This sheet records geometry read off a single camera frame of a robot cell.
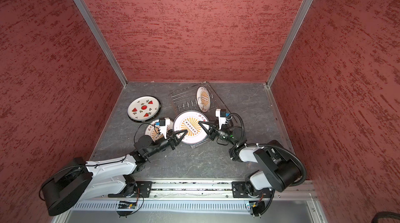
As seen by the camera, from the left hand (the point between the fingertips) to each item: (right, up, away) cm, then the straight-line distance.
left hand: (187, 133), depth 74 cm
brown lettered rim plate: (-14, +3, -5) cm, 16 cm away
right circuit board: (+33, -34, -4) cm, 47 cm away
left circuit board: (-30, -34, -2) cm, 45 cm away
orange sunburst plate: (+1, +6, -2) cm, 7 cm away
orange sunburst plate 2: (+8, +16, +26) cm, 32 cm away
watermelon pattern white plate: (-33, +10, +28) cm, 45 cm away
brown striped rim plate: (-28, +3, +23) cm, 36 cm away
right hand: (+5, +5, -1) cm, 7 cm away
